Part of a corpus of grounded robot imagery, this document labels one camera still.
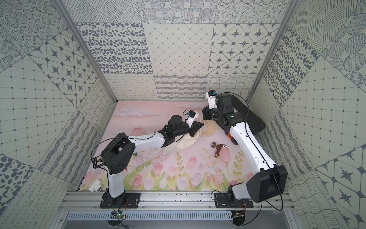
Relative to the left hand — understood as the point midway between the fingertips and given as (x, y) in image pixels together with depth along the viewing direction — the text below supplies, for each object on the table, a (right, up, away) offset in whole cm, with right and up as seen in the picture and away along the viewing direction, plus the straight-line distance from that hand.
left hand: (202, 122), depth 83 cm
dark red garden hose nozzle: (+11, -17, +9) cm, 22 cm away
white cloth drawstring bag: (-12, -12, 0) cm, 17 cm away
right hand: (0, +7, -5) cm, 9 cm away
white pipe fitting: (-59, -35, -7) cm, 69 cm away
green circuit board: (-45, -46, -12) cm, 66 cm away
